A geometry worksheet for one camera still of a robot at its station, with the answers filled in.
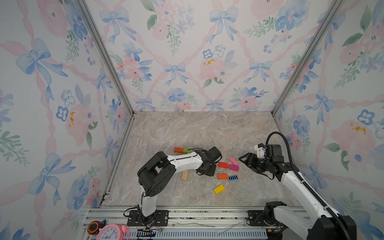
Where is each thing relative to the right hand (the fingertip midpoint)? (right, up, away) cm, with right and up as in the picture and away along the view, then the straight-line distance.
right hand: (244, 160), depth 83 cm
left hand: (-17, -8, +6) cm, 20 cm away
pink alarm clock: (-65, -30, -14) cm, 73 cm away
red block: (-10, -5, +10) cm, 15 cm away
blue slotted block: (-5, -11, +3) cm, 12 cm away
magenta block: (-3, -6, +10) cm, 12 cm away
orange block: (-38, +4, +16) cm, 41 cm away
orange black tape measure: (-74, -28, -13) cm, 80 cm away
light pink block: (-3, -3, +11) cm, 12 cm away
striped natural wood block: (-33, -10, +5) cm, 35 cm away
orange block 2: (-11, -11, +7) cm, 17 cm away
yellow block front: (-14, -16, 0) cm, 21 cm away
